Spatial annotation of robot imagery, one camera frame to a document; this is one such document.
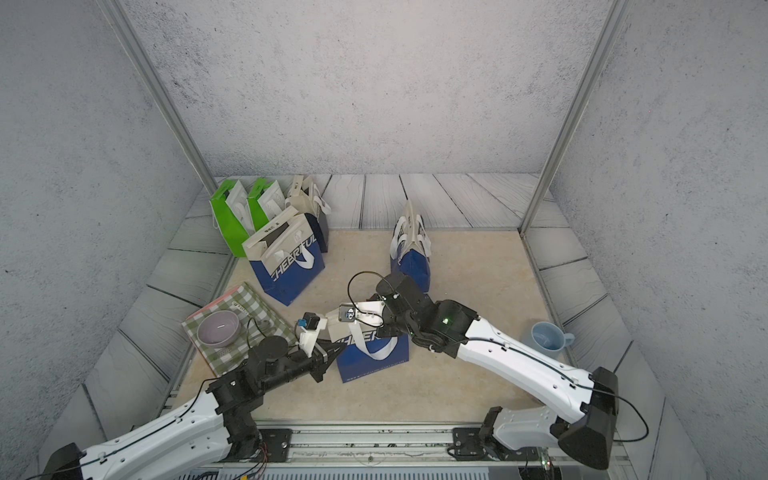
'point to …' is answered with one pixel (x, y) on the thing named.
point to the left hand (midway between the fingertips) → (347, 350)
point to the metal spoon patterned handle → (241, 309)
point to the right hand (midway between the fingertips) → (374, 299)
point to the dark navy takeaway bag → (308, 200)
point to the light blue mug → (551, 338)
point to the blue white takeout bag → (285, 255)
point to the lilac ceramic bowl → (218, 329)
